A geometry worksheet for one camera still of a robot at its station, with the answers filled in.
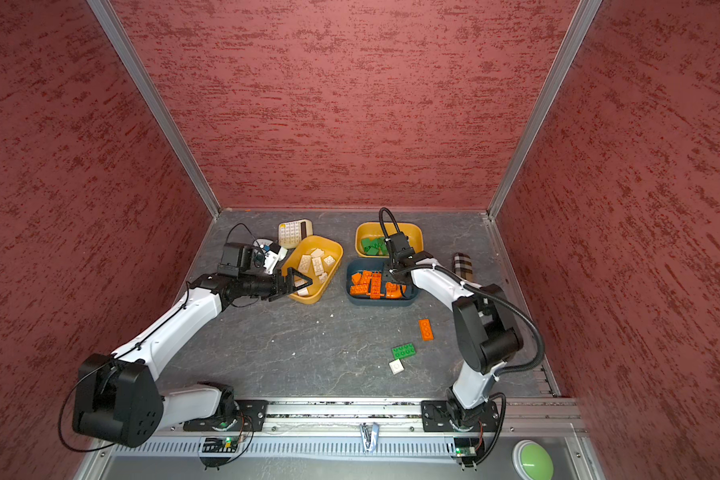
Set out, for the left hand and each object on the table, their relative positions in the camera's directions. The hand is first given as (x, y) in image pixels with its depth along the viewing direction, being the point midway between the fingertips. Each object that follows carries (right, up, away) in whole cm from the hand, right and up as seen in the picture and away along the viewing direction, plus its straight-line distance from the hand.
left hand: (301, 291), depth 80 cm
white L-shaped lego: (+3, +2, +16) cm, 17 cm away
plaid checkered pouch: (+52, +5, +22) cm, 56 cm away
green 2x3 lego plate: (+28, -18, +3) cm, 33 cm away
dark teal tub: (+19, -1, +18) cm, 26 cm away
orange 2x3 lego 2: (+26, -2, +15) cm, 30 cm away
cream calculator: (-11, +16, +31) cm, 37 cm away
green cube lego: (+19, +10, +26) cm, 34 cm away
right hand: (+26, +2, +14) cm, 30 cm away
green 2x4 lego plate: (+23, +11, +27) cm, 37 cm away
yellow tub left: (+5, +11, +24) cm, 27 cm away
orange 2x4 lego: (+15, -2, +15) cm, 22 cm away
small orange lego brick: (+14, +1, +17) cm, 23 cm away
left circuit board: (-18, -36, -8) cm, 42 cm away
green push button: (+57, -38, -12) cm, 69 cm away
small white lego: (+4, +7, +24) cm, 25 cm away
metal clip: (+19, -33, -10) cm, 39 cm away
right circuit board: (+42, -36, -9) cm, 56 cm away
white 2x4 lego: (0, +5, +23) cm, 23 cm away
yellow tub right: (+36, +17, +29) cm, 49 cm away
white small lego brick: (0, +9, +26) cm, 28 cm away
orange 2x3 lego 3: (+36, -14, +10) cm, 40 cm away
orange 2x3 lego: (+17, +1, +20) cm, 27 cm away
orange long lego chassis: (+21, -2, +19) cm, 28 cm away
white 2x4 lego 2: (-4, +6, +23) cm, 24 cm away
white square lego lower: (+26, -22, +3) cm, 34 cm away
